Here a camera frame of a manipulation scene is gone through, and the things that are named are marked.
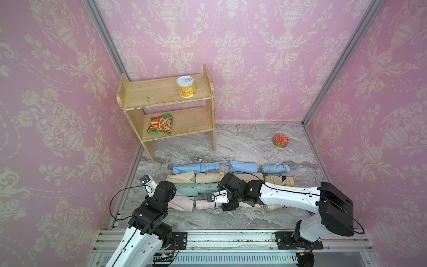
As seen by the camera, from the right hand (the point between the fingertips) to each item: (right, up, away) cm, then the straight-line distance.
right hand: (221, 195), depth 81 cm
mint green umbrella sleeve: (-18, +1, +6) cm, 19 cm away
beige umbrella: (+37, +4, +9) cm, 38 cm away
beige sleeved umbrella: (-7, +7, +9) cm, 13 cm away
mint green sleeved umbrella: (-8, +2, +6) cm, 10 cm away
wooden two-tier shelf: (-40, +49, +36) cm, 73 cm away
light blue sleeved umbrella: (-6, +11, +14) cm, 19 cm away
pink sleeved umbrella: (-9, -4, -1) cm, 10 cm away
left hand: (-27, +4, -3) cm, 27 cm away
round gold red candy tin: (+39, +26, +26) cm, 54 cm away
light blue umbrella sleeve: (-24, +11, +12) cm, 29 cm away
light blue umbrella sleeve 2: (+15, +11, +14) cm, 23 cm away
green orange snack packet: (-33, +35, +9) cm, 49 cm away
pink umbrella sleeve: (-19, -4, +1) cm, 19 cm away
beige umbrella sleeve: (-18, +6, +9) cm, 21 cm away
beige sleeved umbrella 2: (+22, -7, +3) cm, 23 cm away
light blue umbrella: (+32, +10, +14) cm, 37 cm away
